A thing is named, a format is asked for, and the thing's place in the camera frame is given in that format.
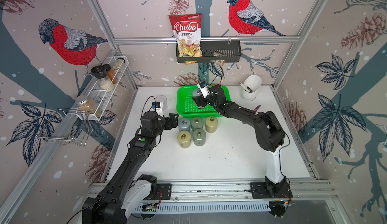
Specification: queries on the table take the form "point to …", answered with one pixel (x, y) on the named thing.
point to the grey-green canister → (199, 136)
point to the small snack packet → (218, 54)
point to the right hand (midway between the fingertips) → (197, 92)
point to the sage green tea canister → (196, 122)
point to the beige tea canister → (184, 138)
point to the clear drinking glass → (163, 99)
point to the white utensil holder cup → (254, 82)
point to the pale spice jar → (118, 65)
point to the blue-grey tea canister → (184, 124)
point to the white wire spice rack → (97, 98)
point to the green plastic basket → (187, 108)
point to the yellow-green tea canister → (211, 124)
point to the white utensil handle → (244, 87)
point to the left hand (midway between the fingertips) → (173, 112)
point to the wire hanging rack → (67, 126)
